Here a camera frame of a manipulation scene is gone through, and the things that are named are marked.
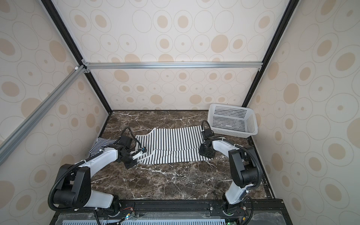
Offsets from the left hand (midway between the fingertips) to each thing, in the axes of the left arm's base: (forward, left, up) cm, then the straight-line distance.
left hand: (136, 159), depth 89 cm
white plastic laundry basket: (+35, -69, -1) cm, 78 cm away
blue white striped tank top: (+11, +29, -1) cm, 31 cm away
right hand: (+6, -47, -2) cm, 47 cm away
